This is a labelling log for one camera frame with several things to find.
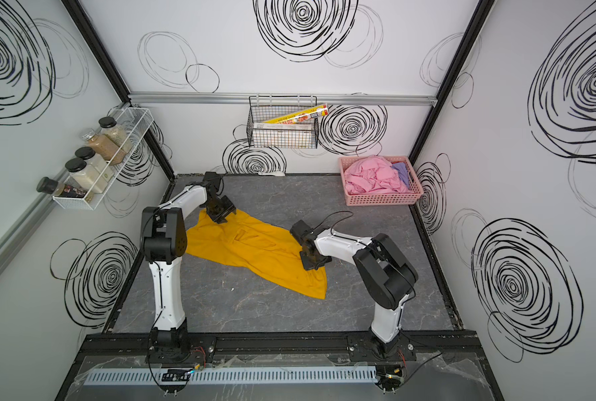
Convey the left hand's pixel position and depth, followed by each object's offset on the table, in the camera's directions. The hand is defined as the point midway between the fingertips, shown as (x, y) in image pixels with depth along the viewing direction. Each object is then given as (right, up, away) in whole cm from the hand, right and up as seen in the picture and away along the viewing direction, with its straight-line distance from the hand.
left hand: (234, 213), depth 105 cm
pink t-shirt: (+60, +17, +3) cm, 63 cm away
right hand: (+33, -18, -14) cm, 40 cm away
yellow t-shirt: (+10, -12, -9) cm, 18 cm away
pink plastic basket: (+75, +7, 0) cm, 75 cm away
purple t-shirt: (+77, +19, +10) cm, 79 cm away
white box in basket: (+22, +33, -16) cm, 42 cm away
